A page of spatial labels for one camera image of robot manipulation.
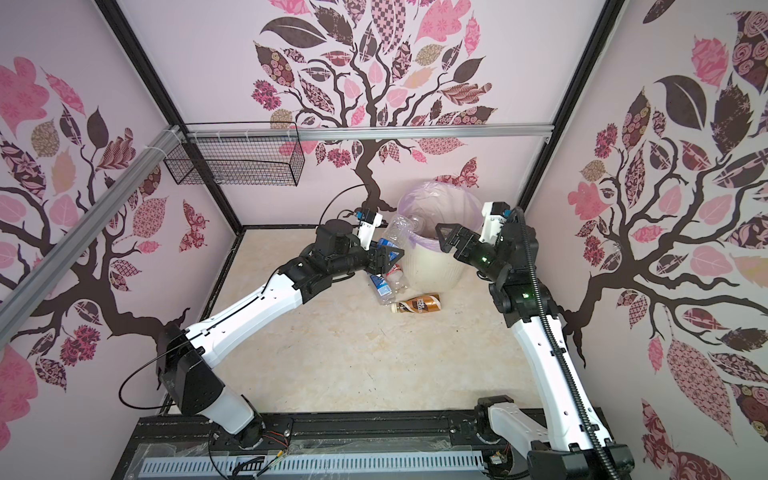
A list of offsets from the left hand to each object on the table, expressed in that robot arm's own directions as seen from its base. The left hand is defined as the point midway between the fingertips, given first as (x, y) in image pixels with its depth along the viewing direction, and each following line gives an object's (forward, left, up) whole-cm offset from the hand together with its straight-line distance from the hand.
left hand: (396, 254), depth 73 cm
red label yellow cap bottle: (+11, -1, -27) cm, 29 cm away
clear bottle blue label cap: (+5, +4, -25) cm, 26 cm away
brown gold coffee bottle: (0, -8, -25) cm, 26 cm away
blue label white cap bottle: (+3, 0, +6) cm, 6 cm away
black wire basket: (+39, +51, +4) cm, 64 cm away
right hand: (0, -12, +9) cm, 15 cm away
